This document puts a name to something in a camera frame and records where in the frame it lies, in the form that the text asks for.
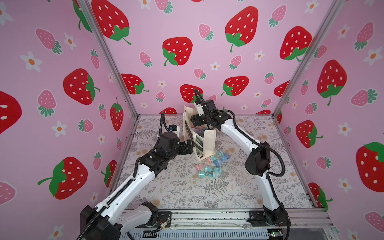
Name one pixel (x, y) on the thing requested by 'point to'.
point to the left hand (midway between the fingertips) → (187, 142)
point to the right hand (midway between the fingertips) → (191, 119)
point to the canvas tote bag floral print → (204, 143)
